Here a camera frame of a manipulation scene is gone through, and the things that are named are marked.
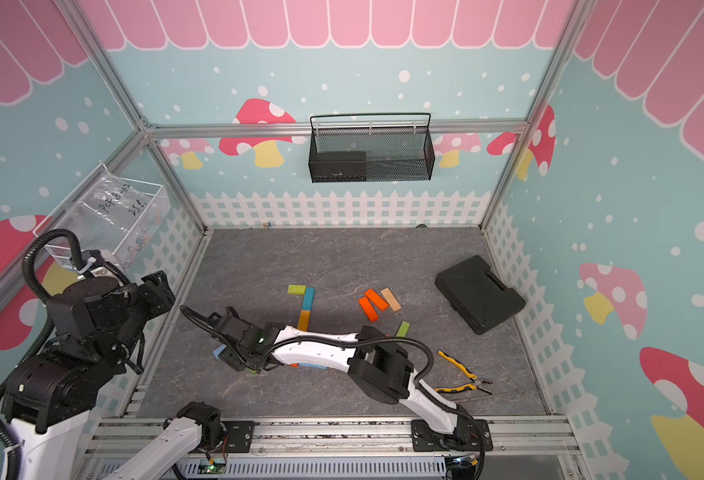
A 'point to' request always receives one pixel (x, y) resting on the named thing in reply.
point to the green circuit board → (211, 466)
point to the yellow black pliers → (476, 381)
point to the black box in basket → (338, 167)
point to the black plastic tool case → (477, 295)
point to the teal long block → (308, 299)
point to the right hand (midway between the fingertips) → (235, 346)
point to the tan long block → (394, 304)
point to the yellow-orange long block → (304, 320)
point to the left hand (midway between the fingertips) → (155, 285)
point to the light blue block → (219, 350)
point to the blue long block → (314, 365)
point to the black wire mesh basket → (369, 147)
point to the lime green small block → (296, 289)
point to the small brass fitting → (265, 224)
